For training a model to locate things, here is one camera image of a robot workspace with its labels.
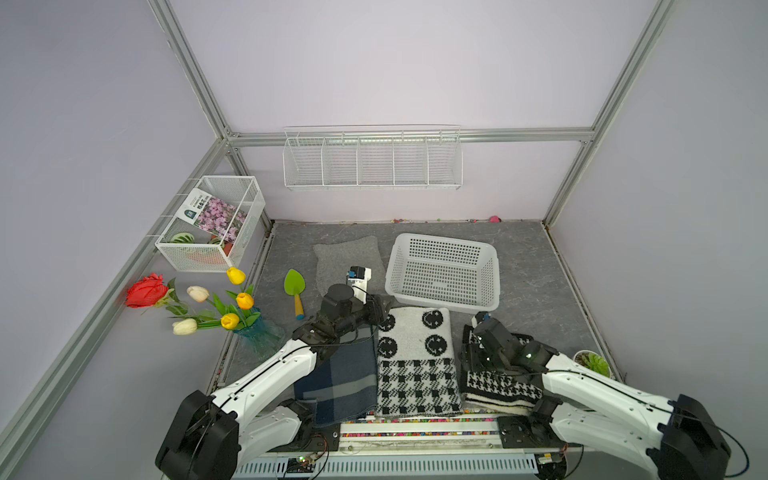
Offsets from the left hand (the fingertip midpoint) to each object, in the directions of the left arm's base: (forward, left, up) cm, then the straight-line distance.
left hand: (389, 300), depth 80 cm
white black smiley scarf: (-14, -6, -12) cm, 20 cm away
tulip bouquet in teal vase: (-5, +35, +8) cm, 36 cm away
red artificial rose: (-6, +47, +19) cm, 52 cm away
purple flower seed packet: (+18, +44, +18) cm, 51 cm away
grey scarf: (+25, +18, -13) cm, 34 cm away
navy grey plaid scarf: (-16, +14, -15) cm, 26 cm away
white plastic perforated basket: (+20, -14, -16) cm, 29 cm away
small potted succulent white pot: (-19, -50, -5) cm, 54 cm away
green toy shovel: (+18, +32, -17) cm, 40 cm away
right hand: (-11, -21, -13) cm, 27 cm away
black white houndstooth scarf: (-22, -26, -13) cm, 37 cm away
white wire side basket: (+9, +48, +16) cm, 52 cm away
